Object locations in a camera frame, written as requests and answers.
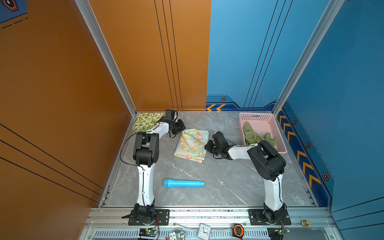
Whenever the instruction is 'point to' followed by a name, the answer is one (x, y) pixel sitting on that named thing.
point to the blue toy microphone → (171, 183)
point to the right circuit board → (277, 233)
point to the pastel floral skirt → (193, 145)
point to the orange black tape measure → (238, 231)
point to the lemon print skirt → (146, 120)
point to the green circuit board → (148, 232)
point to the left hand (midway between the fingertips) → (186, 125)
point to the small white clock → (204, 231)
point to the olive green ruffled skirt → (252, 137)
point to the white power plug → (177, 233)
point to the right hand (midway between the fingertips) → (202, 146)
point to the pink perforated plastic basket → (262, 123)
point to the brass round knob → (306, 223)
